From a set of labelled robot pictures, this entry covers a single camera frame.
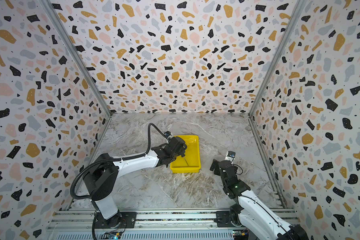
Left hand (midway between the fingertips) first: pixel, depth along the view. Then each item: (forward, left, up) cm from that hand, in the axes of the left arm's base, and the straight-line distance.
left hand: (183, 144), depth 88 cm
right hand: (-8, -20, -3) cm, 22 cm away
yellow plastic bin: (-6, -4, -11) cm, 13 cm away
